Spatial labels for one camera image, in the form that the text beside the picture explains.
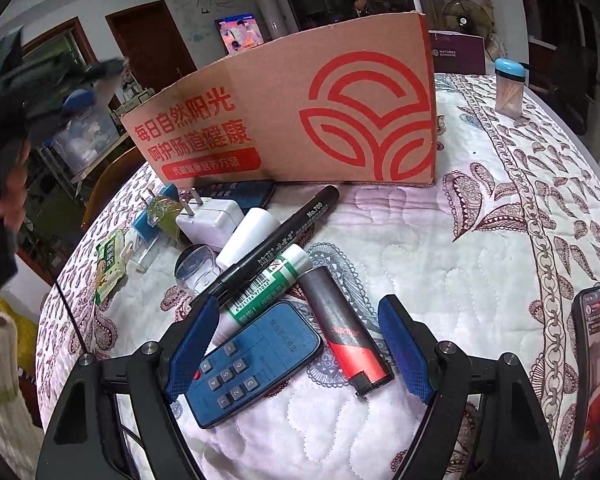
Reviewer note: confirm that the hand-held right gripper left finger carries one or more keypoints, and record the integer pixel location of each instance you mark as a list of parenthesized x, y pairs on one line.
[(190, 350)]

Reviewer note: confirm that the dark blue calculator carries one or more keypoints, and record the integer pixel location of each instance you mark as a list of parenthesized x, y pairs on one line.
[(240, 192)]

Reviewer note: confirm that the clear round plastic container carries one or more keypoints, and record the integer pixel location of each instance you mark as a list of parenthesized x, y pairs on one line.
[(195, 267)]

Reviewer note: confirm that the electric fan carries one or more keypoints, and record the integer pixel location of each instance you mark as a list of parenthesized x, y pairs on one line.
[(467, 22)]

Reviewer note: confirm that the white standing air conditioner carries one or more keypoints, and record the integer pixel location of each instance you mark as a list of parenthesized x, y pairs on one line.
[(272, 15)]

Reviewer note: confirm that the brown wooden door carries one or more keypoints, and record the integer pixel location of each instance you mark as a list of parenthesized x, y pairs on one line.
[(150, 45)]

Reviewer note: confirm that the printed cardboard box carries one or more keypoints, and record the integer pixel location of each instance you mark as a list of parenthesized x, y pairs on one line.
[(290, 110)]

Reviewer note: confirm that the small clear plastic piece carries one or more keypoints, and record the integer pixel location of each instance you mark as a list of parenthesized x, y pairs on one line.
[(139, 255)]

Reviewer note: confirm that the smartphone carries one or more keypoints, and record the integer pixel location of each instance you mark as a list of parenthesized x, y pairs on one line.
[(597, 385)]

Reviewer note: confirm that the wooden chair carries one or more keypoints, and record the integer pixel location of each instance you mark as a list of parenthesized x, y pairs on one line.
[(110, 185)]

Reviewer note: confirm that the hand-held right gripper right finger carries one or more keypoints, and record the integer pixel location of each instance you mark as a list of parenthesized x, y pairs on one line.
[(405, 355)]

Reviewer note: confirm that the green snack packet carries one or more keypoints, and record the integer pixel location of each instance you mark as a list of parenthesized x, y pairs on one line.
[(109, 270)]

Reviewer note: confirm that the television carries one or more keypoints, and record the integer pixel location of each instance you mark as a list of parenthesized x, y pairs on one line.
[(240, 32)]

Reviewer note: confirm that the yellow bag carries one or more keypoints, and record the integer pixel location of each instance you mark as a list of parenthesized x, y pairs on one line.
[(17, 327)]

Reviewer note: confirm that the white power adapter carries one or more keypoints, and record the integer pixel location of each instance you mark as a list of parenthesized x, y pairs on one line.
[(210, 222)]

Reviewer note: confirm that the green white glue stick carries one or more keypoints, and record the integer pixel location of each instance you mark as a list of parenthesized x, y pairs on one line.
[(265, 285)]

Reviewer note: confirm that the black marker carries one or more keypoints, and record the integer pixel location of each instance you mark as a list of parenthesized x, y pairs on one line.
[(280, 245)]

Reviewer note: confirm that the blue remote control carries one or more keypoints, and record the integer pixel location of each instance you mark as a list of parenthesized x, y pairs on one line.
[(260, 360)]

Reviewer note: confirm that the person's left hand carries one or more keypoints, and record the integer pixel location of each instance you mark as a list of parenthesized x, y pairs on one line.
[(16, 185)]

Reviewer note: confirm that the clear plastic storage box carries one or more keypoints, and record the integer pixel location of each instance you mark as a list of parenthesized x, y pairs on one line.
[(87, 135)]

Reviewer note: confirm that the purple box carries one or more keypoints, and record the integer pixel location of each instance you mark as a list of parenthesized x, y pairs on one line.
[(455, 52)]

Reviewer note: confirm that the quilted paisley tablecloth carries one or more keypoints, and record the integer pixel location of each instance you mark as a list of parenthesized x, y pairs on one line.
[(480, 285)]

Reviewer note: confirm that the white plastic tube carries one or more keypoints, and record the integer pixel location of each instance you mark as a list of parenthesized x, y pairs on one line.
[(242, 240)]

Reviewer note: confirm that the toothpick holder blue lid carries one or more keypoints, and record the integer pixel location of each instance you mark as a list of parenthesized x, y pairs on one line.
[(511, 90)]

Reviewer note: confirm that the red black lighter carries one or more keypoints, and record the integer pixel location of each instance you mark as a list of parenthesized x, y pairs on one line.
[(342, 330)]

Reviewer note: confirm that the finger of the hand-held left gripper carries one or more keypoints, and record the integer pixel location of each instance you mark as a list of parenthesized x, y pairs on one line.
[(80, 77), (77, 102)]

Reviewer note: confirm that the blue plug adapter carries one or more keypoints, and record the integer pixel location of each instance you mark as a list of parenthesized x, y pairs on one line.
[(147, 222)]

